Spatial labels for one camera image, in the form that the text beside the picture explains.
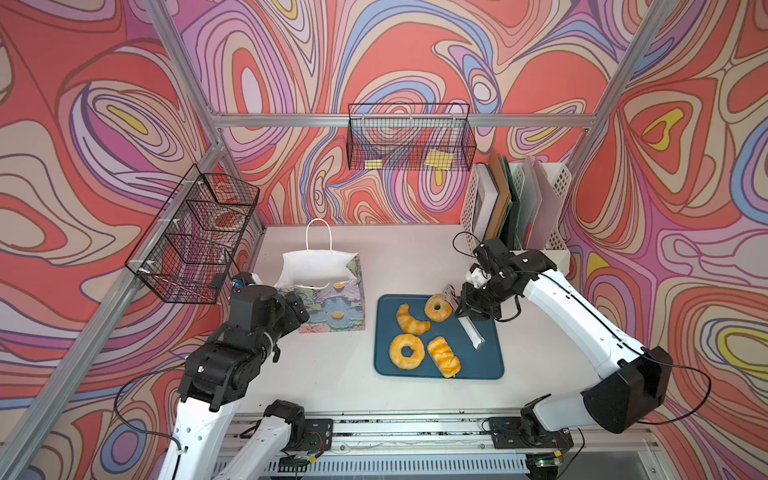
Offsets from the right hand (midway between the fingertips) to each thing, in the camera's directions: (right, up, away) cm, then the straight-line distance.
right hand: (460, 323), depth 74 cm
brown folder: (+18, +39, +18) cm, 46 cm away
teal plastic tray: (+9, -14, +10) cm, 19 cm away
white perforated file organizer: (+25, +30, +17) cm, 42 cm away
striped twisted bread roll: (-1, -13, +7) cm, 15 cm away
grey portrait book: (+13, +36, +19) cm, 43 cm away
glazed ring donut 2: (-13, -8, +13) cm, 20 cm away
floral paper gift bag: (-32, +11, -3) cm, 34 cm away
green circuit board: (-42, -35, -2) cm, 54 cm away
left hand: (-39, +6, -9) cm, 41 cm away
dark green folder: (+19, +34, +11) cm, 41 cm away
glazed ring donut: (-2, 0, +19) cm, 19 cm away
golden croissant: (-11, -4, +14) cm, 19 cm away
